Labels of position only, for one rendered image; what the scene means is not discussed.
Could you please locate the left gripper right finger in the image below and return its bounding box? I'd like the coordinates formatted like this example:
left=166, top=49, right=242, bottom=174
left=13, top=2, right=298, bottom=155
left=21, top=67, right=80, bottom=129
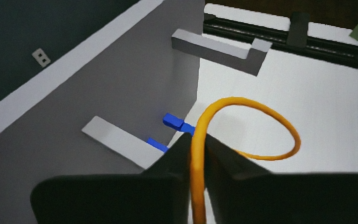
left=204, top=133, right=358, bottom=224

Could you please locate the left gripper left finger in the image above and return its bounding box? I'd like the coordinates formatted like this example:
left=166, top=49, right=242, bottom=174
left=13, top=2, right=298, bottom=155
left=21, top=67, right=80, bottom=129
left=30, top=132, right=192, bottom=224

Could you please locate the orange cable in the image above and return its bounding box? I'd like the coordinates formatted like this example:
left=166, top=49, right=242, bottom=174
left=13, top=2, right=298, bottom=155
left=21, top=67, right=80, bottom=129
left=181, top=96, right=301, bottom=224

